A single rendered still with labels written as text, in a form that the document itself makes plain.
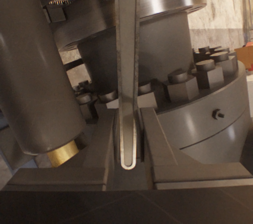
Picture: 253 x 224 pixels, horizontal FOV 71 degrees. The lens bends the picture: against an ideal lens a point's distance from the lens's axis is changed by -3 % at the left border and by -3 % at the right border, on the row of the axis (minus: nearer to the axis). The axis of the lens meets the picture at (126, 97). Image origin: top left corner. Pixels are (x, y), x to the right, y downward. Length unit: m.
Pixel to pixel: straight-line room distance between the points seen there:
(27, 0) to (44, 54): 0.05
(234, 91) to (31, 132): 0.38
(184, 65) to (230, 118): 0.17
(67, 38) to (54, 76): 0.27
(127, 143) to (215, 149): 0.29
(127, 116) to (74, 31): 0.30
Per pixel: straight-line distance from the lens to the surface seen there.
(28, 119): 0.19
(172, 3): 0.41
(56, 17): 0.43
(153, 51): 0.44
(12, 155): 0.75
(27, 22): 0.19
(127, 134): 0.16
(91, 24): 0.40
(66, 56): 1.13
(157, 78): 0.45
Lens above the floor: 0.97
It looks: 43 degrees down
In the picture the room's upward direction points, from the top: 88 degrees clockwise
